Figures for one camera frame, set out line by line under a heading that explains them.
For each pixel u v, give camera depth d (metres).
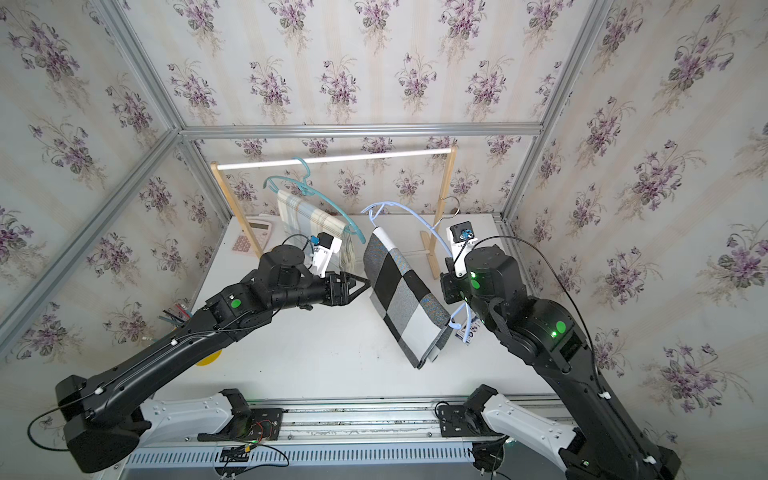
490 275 0.39
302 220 0.84
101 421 0.38
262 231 1.11
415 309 0.64
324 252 0.59
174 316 0.76
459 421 0.73
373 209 0.74
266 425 0.72
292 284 0.51
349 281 0.57
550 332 0.36
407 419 0.75
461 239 0.48
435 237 1.01
